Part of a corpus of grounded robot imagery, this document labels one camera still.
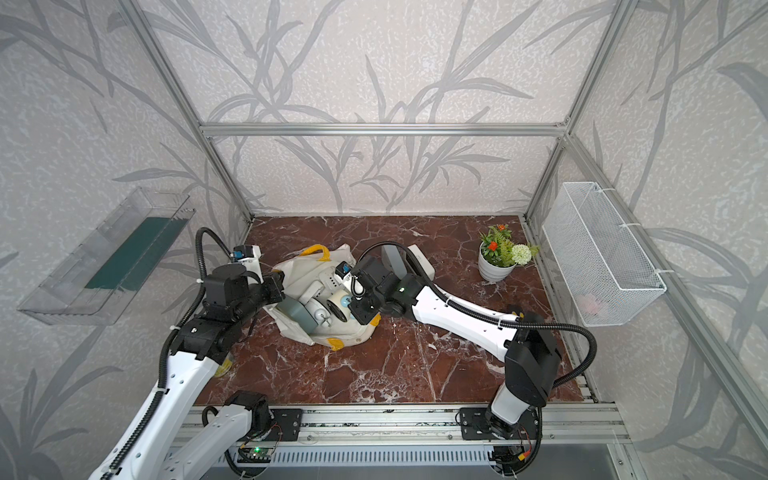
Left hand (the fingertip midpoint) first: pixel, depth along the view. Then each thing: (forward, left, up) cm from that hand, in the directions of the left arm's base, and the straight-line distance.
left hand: (284, 273), depth 74 cm
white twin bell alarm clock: (-4, -7, -17) cm, 18 cm away
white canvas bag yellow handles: (+8, +2, -18) cm, 20 cm away
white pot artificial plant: (+13, -60, -9) cm, 62 cm away
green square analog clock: (-5, -2, -12) cm, 13 cm away
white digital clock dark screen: (+16, -37, -17) cm, 44 cm away
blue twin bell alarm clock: (-4, -15, -8) cm, 17 cm away
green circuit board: (-36, +5, -26) cm, 44 cm away
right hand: (-4, -17, -7) cm, 19 cm away
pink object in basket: (-7, -76, -2) cm, 76 cm away
